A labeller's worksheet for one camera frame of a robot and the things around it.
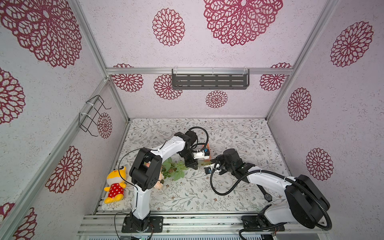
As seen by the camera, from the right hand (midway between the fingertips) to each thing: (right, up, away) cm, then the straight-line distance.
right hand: (212, 155), depth 88 cm
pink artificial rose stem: (-23, -6, -7) cm, 25 cm away
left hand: (-11, -7, 0) cm, 13 cm away
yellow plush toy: (-53, -18, -9) cm, 56 cm away
